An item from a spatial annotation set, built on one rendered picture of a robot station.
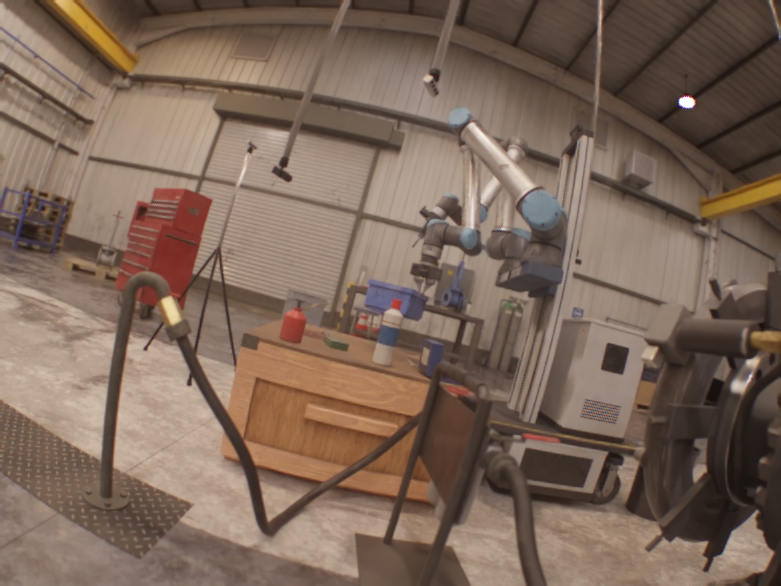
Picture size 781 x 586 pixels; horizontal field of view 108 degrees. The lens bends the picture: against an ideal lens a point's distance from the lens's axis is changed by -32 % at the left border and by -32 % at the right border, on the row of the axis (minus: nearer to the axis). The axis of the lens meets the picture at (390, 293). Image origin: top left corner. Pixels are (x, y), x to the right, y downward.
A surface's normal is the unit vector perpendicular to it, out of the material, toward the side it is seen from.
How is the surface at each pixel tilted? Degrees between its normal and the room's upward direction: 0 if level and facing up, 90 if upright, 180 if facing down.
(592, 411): 90
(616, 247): 90
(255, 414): 90
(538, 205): 93
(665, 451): 104
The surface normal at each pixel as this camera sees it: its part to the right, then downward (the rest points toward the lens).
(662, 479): -0.75, 0.18
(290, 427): 0.12, -0.01
